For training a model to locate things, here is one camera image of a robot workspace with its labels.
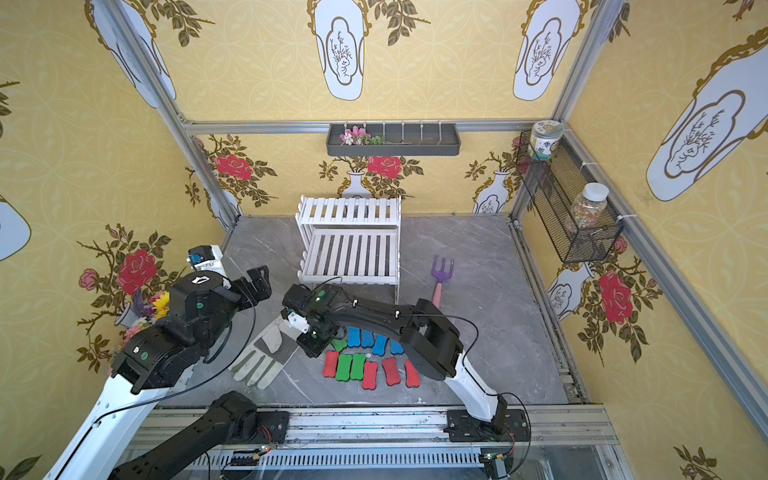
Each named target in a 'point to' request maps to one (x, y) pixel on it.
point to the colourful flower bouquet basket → (142, 311)
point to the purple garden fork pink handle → (440, 276)
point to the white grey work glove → (264, 360)
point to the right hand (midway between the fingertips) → (318, 335)
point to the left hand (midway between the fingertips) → (238, 274)
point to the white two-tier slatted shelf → (349, 241)
